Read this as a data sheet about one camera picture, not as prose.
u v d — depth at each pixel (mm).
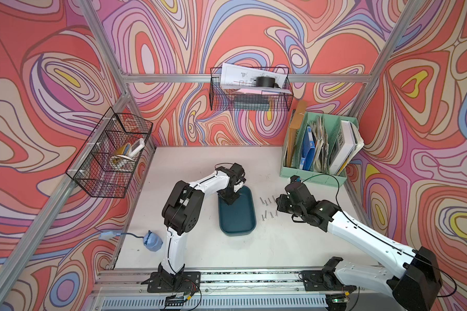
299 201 594
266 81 825
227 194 866
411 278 379
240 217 910
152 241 761
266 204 952
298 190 591
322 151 917
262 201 962
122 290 722
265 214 911
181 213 533
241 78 858
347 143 863
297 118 871
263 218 907
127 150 753
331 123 999
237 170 814
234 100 1016
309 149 908
